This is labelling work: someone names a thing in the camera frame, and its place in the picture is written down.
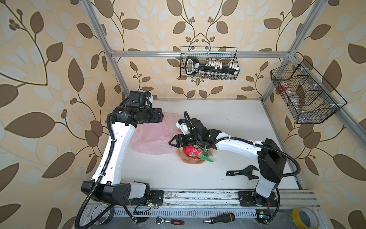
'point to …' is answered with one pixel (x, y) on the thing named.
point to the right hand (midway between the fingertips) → (172, 142)
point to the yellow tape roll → (305, 218)
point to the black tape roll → (106, 218)
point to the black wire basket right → (310, 98)
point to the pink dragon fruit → (196, 151)
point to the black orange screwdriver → (224, 217)
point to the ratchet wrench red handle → (159, 220)
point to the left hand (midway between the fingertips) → (157, 114)
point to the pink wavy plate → (187, 159)
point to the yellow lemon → (181, 148)
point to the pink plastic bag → (154, 138)
